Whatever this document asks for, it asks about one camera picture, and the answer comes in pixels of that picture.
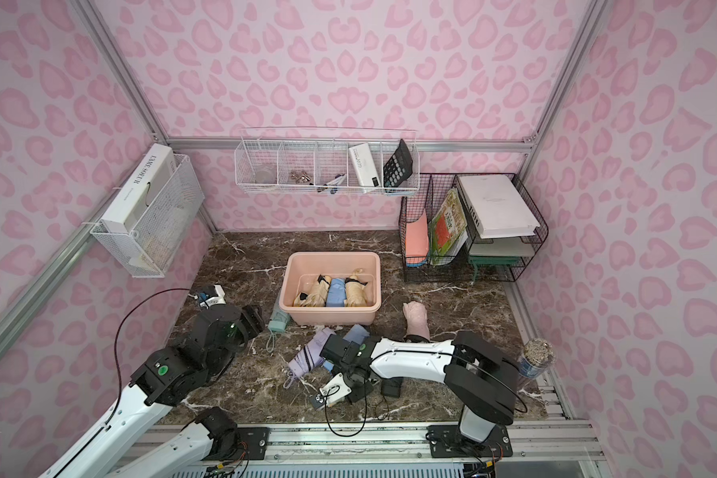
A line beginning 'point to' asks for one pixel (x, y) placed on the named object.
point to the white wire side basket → (148, 251)
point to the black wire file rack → (468, 228)
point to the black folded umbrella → (390, 387)
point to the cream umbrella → (316, 298)
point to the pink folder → (417, 241)
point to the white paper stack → (496, 206)
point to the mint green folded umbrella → (279, 322)
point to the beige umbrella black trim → (355, 293)
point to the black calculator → (399, 167)
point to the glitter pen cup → (537, 356)
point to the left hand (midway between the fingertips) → (254, 308)
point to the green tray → (477, 260)
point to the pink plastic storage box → (300, 270)
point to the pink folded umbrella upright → (417, 329)
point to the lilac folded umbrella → (309, 357)
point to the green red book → (447, 226)
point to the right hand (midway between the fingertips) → (345, 381)
